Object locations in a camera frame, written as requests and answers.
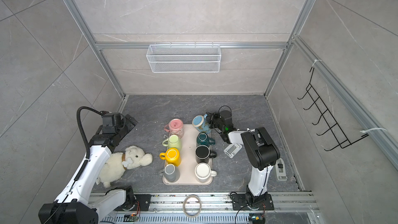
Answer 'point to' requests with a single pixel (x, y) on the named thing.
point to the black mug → (202, 154)
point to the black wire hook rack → (343, 142)
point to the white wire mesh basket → (164, 57)
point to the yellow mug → (172, 156)
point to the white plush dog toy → (117, 163)
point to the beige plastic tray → (188, 161)
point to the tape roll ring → (183, 206)
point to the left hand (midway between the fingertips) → (128, 119)
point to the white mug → (203, 172)
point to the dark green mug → (202, 139)
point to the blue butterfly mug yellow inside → (202, 124)
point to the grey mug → (172, 173)
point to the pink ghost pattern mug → (175, 126)
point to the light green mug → (173, 141)
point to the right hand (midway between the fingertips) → (204, 110)
